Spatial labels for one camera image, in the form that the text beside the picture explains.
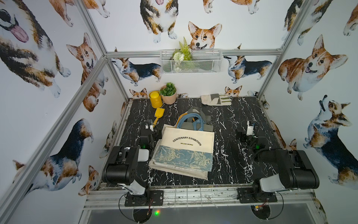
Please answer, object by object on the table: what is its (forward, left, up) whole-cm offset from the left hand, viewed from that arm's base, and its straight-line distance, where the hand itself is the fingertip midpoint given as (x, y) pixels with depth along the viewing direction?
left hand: (153, 125), depth 95 cm
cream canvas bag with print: (-27, -8, -7) cm, 29 cm away
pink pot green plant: (+26, -9, +5) cm, 28 cm away
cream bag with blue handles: (-14, -23, -3) cm, 27 cm away
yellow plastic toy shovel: (+15, -1, -8) cm, 17 cm away
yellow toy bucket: (+24, +1, +1) cm, 24 cm away
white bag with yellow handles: (0, -7, -5) cm, 8 cm away
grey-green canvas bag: (+4, -38, -7) cm, 39 cm away
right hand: (-3, -60, +1) cm, 60 cm away
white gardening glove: (+30, -48, -8) cm, 58 cm away
